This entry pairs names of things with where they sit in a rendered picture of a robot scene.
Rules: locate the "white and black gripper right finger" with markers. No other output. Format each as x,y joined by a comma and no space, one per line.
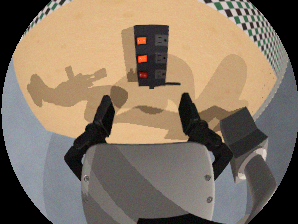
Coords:
191,123

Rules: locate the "black power strip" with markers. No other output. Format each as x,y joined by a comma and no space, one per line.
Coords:
151,48

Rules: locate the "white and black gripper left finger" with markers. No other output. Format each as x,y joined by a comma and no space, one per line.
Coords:
95,133

